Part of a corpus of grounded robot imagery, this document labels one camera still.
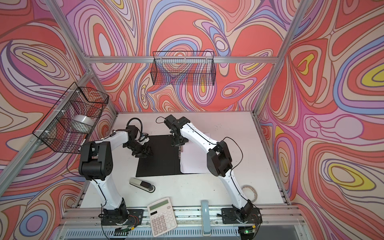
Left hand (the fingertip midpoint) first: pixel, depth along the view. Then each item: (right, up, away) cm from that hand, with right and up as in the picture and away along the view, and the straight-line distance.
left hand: (150, 154), depth 95 cm
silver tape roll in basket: (-26, +19, -25) cm, 41 cm away
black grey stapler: (0, -14, -16) cm, 21 cm away
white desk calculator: (+12, -27, -23) cm, 38 cm away
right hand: (+19, +5, -5) cm, 21 cm away
